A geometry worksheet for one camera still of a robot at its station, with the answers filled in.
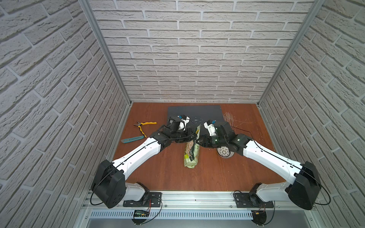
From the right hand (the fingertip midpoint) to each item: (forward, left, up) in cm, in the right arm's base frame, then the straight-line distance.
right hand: (194, 144), depth 75 cm
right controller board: (-33, -30, -19) cm, 48 cm away
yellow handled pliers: (+28, +36, -16) cm, 49 cm away
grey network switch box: (+34, -6, -16) cm, 38 cm away
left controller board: (-27, +31, -20) cm, 46 cm away
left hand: (+6, -2, +3) cm, 7 cm away
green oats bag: (-2, +2, -4) cm, 4 cm away
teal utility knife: (+15, +44, -16) cm, 50 cm away
